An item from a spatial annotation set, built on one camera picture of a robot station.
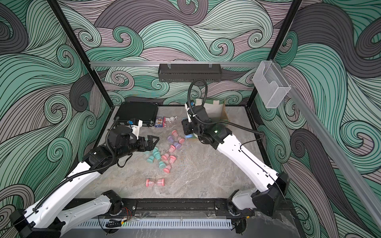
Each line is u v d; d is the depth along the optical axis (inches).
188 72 37.3
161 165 33.6
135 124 24.4
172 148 36.4
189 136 25.4
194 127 19.9
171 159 34.8
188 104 24.5
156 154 35.5
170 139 38.6
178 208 29.4
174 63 36.6
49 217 15.3
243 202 23.8
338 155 19.6
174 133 39.5
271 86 29.6
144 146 23.8
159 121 42.2
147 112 43.8
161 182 30.7
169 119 42.3
